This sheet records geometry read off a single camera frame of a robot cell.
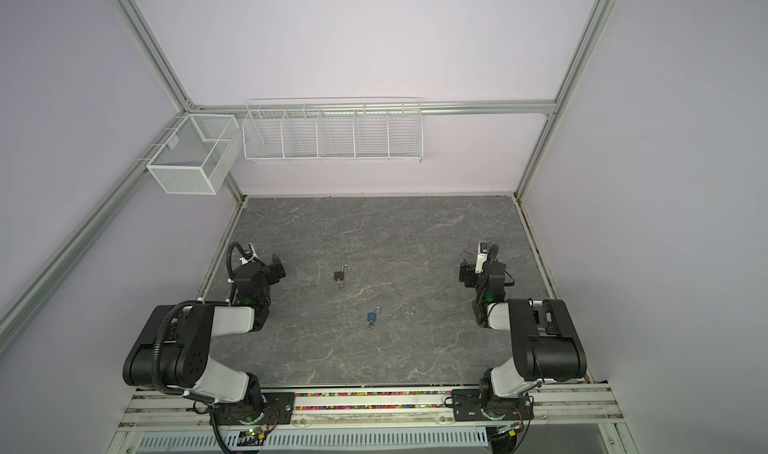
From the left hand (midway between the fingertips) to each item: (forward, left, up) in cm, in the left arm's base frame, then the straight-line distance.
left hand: (262, 261), depth 93 cm
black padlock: (-2, -23, -8) cm, 24 cm away
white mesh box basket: (+32, +22, +16) cm, 42 cm away
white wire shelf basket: (+35, -24, +23) cm, 48 cm away
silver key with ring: (-5, -23, -8) cm, 25 cm away
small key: (-19, -33, -7) cm, 39 cm away
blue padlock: (-17, -34, -8) cm, 39 cm away
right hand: (-4, -69, -2) cm, 69 cm away
